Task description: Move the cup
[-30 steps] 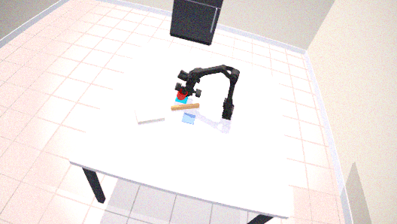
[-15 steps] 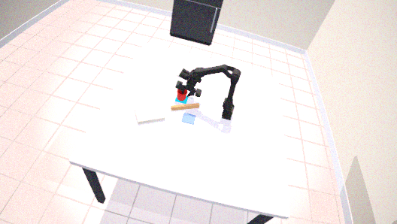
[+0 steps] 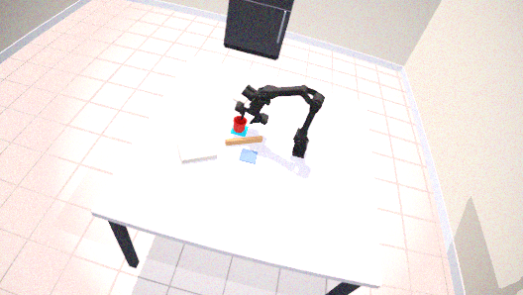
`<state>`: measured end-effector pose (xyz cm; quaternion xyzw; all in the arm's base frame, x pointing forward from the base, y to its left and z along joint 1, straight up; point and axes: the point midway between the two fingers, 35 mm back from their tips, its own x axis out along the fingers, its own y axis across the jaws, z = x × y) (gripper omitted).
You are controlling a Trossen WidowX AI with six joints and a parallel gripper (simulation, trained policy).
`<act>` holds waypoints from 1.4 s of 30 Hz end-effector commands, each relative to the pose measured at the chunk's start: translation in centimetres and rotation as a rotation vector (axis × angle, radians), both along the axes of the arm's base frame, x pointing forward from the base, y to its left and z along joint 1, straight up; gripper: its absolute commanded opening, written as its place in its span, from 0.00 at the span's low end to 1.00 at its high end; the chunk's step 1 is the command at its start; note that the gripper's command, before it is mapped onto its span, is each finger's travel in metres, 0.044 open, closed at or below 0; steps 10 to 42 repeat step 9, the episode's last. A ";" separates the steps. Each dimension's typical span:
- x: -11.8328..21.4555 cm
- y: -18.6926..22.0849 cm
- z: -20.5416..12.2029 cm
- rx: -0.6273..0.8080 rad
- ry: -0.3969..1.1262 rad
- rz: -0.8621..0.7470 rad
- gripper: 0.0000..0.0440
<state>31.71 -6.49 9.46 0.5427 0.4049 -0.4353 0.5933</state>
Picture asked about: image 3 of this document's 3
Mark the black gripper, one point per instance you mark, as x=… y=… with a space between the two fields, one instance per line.
x=258 y=117

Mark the red cup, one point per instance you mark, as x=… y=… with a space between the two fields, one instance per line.
x=239 y=125

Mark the orange flat bar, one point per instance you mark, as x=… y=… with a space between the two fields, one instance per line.
x=241 y=141

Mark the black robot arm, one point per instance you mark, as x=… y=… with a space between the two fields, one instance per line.
x=263 y=95

